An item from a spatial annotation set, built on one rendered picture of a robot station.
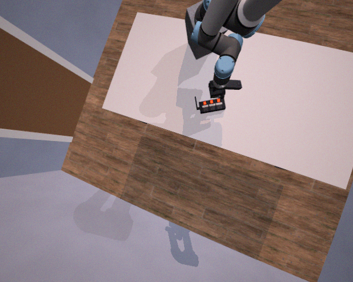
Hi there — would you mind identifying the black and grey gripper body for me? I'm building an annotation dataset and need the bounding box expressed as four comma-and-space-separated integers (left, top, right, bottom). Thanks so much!
208, 80, 226, 99

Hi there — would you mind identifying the black power strip panel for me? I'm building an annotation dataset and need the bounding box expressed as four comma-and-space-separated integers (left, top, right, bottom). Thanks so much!
198, 99, 226, 114

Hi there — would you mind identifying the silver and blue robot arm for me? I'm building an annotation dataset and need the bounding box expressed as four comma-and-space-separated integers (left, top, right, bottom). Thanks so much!
191, 0, 282, 90

